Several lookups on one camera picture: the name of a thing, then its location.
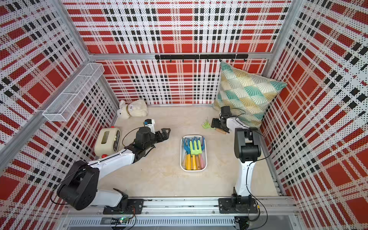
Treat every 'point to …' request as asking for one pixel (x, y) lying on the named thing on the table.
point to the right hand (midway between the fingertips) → (218, 124)
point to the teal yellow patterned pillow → (247, 96)
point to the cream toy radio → (107, 141)
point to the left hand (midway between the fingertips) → (167, 130)
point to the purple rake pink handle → (202, 162)
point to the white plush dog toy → (137, 108)
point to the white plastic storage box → (181, 167)
